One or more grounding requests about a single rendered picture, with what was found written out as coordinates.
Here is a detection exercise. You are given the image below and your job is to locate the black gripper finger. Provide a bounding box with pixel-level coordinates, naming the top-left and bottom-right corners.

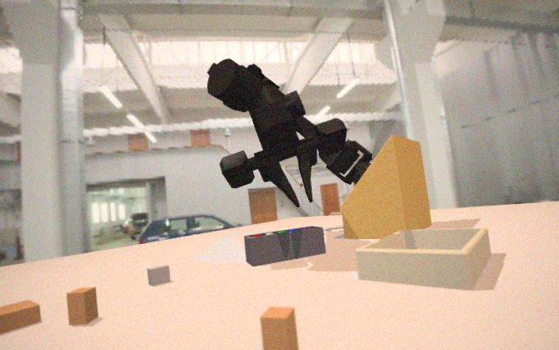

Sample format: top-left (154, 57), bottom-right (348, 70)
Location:
top-left (296, 142), bottom-right (317, 203)
top-left (257, 156), bottom-right (300, 207)

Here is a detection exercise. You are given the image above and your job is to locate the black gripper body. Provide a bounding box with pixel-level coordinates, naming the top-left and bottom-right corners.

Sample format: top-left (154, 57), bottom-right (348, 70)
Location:
top-left (219, 117), bottom-right (347, 188)

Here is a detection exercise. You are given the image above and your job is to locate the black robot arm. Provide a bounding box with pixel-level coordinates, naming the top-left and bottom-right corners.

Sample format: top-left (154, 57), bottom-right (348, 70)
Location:
top-left (207, 58), bottom-right (372, 185)

